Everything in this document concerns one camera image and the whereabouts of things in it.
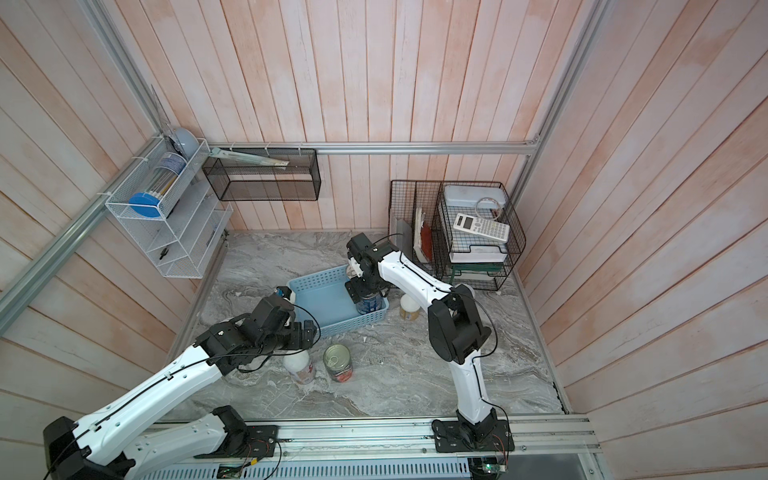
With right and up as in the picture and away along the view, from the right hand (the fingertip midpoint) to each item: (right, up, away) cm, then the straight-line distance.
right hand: (365, 288), depth 93 cm
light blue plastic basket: (-14, -4, +7) cm, 16 cm away
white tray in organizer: (+36, +31, +8) cm, 49 cm away
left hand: (-17, -11, -16) cm, 25 cm away
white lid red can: (-16, -18, -18) cm, 30 cm away
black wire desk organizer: (+33, +17, -1) cm, 37 cm away
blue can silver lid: (+2, -5, -5) cm, 7 cm away
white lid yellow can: (+14, -6, -2) cm, 15 cm away
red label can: (-6, -18, -16) cm, 25 cm away
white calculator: (+37, +19, 0) cm, 42 cm away
